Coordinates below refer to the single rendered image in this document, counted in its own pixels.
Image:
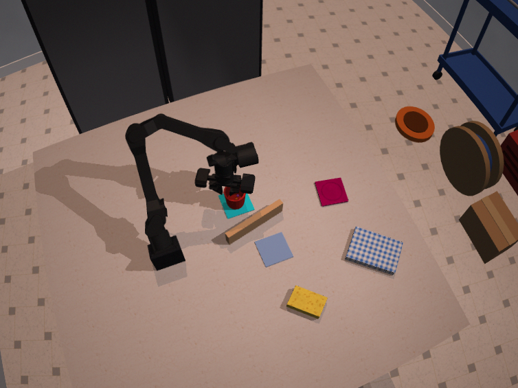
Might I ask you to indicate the red cup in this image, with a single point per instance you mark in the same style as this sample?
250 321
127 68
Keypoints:
231 202

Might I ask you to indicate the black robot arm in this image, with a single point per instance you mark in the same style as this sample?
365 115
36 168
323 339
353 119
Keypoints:
223 160

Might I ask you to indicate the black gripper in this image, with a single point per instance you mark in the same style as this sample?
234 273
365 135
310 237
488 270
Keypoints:
245 185

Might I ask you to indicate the yellow sponge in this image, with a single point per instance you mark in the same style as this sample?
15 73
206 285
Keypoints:
307 302

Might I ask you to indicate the dark red square coaster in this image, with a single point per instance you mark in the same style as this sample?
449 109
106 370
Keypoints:
331 192

